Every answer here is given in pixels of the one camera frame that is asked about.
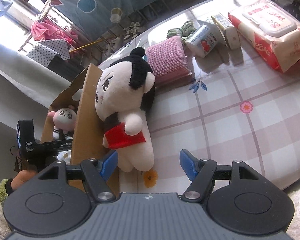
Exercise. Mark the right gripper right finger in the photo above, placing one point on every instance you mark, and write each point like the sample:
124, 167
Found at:
200, 173

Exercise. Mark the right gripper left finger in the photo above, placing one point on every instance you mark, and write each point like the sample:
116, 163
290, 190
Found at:
96, 173

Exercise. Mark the pink round plush toy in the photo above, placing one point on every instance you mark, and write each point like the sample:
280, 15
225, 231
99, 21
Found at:
64, 120

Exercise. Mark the green cloth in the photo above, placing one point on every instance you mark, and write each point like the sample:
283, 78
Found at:
184, 32

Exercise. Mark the person left hand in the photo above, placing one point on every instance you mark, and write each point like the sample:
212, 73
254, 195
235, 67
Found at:
22, 177

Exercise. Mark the brown cardboard box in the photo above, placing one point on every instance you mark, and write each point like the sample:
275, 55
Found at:
88, 133

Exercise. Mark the checkered floral bedsheet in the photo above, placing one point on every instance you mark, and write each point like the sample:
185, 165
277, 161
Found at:
234, 107

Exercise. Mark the black haired plush doll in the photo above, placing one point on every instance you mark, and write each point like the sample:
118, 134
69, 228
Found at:
124, 93

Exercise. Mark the polka dot white cloth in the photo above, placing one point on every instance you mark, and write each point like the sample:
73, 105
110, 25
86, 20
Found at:
43, 52

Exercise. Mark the pink knitted cushion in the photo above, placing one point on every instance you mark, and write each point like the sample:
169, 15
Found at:
169, 63

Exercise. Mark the yellow broom stick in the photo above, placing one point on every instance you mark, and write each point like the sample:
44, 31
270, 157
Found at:
86, 45

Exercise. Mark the pink hanging garment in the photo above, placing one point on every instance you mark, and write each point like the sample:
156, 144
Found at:
41, 30

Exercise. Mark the white sandal pair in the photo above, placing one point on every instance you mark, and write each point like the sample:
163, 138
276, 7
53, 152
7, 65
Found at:
113, 46

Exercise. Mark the strawberry milk carton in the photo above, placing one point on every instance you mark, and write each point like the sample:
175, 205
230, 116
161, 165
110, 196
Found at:
204, 39

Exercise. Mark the small white tissue pack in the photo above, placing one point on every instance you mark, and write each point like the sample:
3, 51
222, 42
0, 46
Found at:
227, 29

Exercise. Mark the white sneaker pair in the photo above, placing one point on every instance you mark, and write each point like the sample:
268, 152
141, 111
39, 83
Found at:
134, 28

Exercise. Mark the red white wet wipes pack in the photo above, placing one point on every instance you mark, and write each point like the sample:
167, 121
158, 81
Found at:
273, 33

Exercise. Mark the blue dotted hanging blanket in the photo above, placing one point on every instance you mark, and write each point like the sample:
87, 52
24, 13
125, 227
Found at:
107, 2

